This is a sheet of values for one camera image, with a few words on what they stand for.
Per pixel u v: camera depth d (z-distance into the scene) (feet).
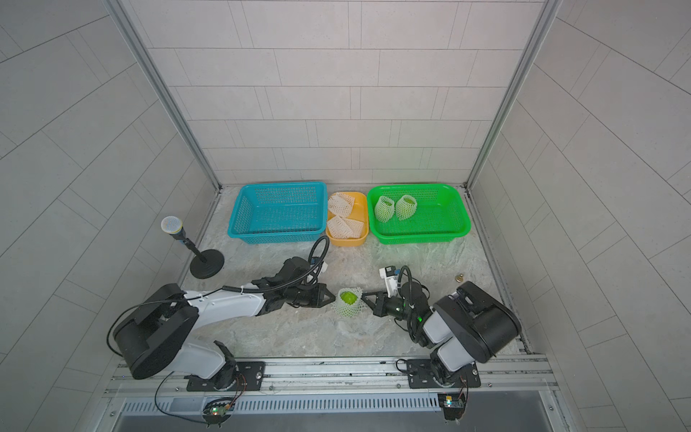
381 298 2.42
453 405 2.23
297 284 2.30
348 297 2.59
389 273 2.54
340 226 3.24
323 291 2.46
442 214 3.52
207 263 2.99
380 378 2.33
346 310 2.52
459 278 2.90
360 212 3.51
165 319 1.55
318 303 2.33
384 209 3.27
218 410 2.09
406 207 3.33
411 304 2.14
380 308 2.42
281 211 3.54
